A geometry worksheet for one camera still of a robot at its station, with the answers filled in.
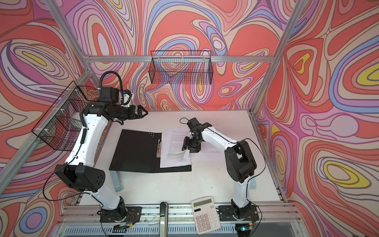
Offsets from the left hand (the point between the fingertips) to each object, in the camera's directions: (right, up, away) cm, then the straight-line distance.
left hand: (141, 112), depth 78 cm
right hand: (+24, -24, +10) cm, 35 cm away
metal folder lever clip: (+5, -24, +19) cm, 31 cm away
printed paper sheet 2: (+38, -26, +19) cm, 50 cm away
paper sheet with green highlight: (+14, -26, +16) cm, 34 cm away
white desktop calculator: (+34, -52, -6) cm, 63 cm away
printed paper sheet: (+13, -18, +24) cm, 33 cm away
